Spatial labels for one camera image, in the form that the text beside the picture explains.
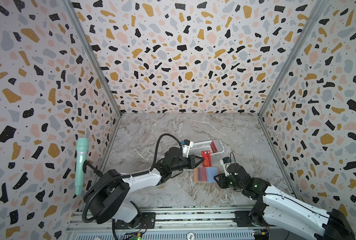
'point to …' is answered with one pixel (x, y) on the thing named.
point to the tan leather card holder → (205, 174)
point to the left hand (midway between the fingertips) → (208, 160)
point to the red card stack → (213, 146)
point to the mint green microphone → (81, 155)
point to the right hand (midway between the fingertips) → (217, 177)
